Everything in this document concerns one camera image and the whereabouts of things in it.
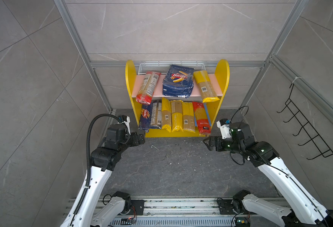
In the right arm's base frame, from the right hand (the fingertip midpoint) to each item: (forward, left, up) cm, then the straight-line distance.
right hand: (210, 139), depth 71 cm
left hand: (+4, +38, +5) cm, 38 cm away
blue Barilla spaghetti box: (+17, +37, -8) cm, 41 cm away
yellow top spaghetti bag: (+25, +8, -10) cm, 28 cm away
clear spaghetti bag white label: (+21, +30, -8) cm, 37 cm away
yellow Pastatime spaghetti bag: (+35, +15, -10) cm, 40 cm away
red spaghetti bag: (+20, -1, -9) cm, 22 cm away
